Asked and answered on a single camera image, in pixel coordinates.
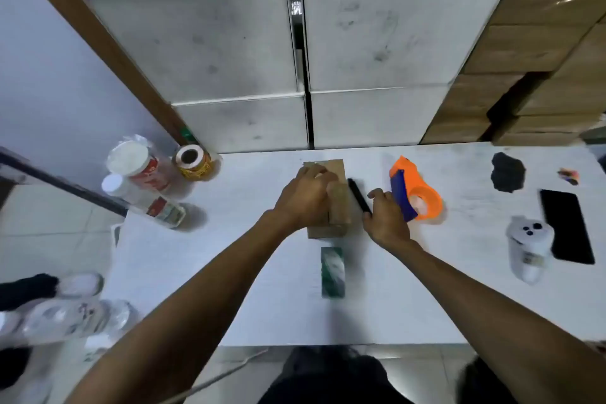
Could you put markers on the person's right hand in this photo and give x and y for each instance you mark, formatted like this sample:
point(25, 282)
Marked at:
point(386, 221)

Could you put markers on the person's left hand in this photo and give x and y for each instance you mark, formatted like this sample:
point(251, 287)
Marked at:
point(305, 197)

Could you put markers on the brown cardboard box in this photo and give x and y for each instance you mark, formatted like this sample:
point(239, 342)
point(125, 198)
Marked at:
point(340, 202)

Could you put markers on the black utility knife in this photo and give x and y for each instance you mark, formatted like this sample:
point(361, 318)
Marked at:
point(357, 194)

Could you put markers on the orange blue tape dispenser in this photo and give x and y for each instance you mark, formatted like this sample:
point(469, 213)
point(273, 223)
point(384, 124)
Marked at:
point(402, 169)

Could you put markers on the transparent tape roll green core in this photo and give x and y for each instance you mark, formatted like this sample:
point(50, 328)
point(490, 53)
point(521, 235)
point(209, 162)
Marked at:
point(332, 271)

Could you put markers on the person's left forearm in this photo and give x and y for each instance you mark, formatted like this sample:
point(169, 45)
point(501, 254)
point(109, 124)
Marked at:
point(189, 313)

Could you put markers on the person's right forearm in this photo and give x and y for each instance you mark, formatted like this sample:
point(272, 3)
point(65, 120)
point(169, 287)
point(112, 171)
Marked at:
point(497, 323)

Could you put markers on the person's black clothing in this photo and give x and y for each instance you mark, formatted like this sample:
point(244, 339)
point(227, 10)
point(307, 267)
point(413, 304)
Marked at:
point(331, 380)

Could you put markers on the yellow label roll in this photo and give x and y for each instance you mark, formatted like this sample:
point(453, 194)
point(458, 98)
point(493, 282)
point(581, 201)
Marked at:
point(196, 167)

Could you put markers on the black crumpled lump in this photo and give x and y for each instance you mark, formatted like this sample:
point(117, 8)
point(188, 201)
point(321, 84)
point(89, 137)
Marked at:
point(507, 172)

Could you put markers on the green bottle cap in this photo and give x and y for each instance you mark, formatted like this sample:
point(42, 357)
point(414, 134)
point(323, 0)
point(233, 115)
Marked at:
point(188, 135)

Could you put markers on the white handheld controller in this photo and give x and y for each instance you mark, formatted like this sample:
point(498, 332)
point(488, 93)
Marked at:
point(528, 247)

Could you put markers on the clear bottle white cap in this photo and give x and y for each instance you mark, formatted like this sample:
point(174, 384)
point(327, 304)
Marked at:
point(142, 200)

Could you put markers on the black smartphone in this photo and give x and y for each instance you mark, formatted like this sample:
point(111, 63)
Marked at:
point(565, 226)

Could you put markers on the red canister white lid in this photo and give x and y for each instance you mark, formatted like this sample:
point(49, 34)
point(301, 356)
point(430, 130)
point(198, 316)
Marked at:
point(128, 160)

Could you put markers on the stack of white boxes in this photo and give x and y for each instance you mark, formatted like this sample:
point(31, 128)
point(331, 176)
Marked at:
point(213, 39)

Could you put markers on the small colourful trinket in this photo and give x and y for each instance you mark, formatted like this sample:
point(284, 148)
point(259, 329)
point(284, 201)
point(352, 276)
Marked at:
point(568, 176)

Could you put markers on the black bag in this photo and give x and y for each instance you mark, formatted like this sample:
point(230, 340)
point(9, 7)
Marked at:
point(483, 384)

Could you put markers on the chrome strip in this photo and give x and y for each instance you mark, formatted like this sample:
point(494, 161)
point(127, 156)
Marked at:
point(296, 6)

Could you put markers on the stack of brown cartons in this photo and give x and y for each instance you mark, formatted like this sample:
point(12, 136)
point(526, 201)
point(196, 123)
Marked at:
point(535, 39)

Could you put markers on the clear plastic water bottle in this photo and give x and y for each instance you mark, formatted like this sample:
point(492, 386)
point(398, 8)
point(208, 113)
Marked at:
point(71, 321)

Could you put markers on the brown wooden beam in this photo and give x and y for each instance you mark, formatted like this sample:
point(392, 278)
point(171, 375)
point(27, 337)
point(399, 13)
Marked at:
point(97, 34)

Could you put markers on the dark metal rail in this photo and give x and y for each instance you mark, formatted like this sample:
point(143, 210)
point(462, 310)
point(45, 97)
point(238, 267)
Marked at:
point(61, 181)

